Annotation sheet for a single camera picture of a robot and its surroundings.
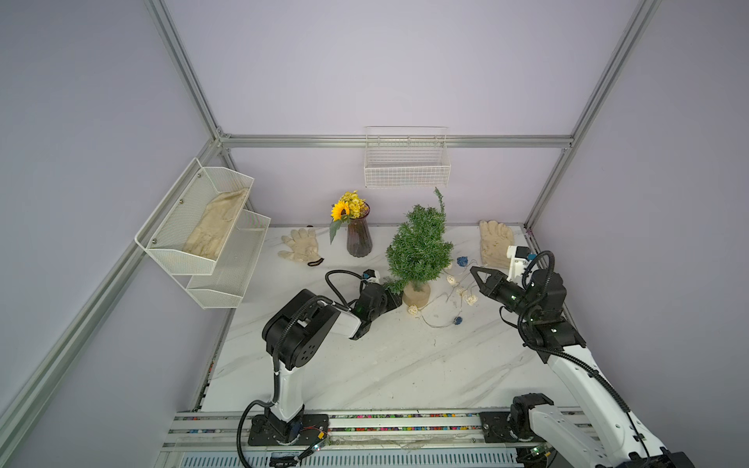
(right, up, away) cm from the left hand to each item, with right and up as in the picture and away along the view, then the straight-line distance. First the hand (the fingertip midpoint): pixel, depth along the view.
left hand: (399, 295), depth 97 cm
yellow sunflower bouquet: (-16, +30, -6) cm, 34 cm away
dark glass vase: (-15, +19, +9) cm, 26 cm away
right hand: (+18, +9, -22) cm, 30 cm away
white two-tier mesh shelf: (-56, +5, -9) cm, 57 cm away
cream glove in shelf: (-52, +20, -20) cm, 59 cm away
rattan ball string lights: (+16, -4, -2) cm, 17 cm away
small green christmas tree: (+4, +14, -23) cm, 27 cm away
